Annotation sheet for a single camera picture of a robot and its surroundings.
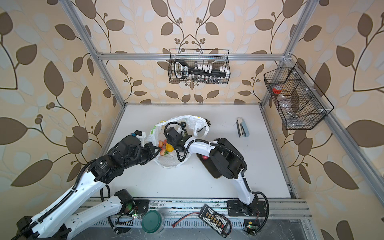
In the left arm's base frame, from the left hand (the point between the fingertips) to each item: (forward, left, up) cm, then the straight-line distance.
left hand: (163, 148), depth 69 cm
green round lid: (-27, +3, -13) cm, 30 cm away
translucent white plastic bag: (+15, -13, -2) cm, 20 cm away
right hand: (+16, 0, -18) cm, 25 cm away
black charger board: (-26, -25, -22) cm, 42 cm away
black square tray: (+4, -23, -28) cm, 36 cm away
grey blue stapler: (+28, -46, -21) cm, 58 cm away
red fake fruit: (+6, -20, -21) cm, 30 cm away
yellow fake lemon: (+11, +2, -19) cm, 22 cm away
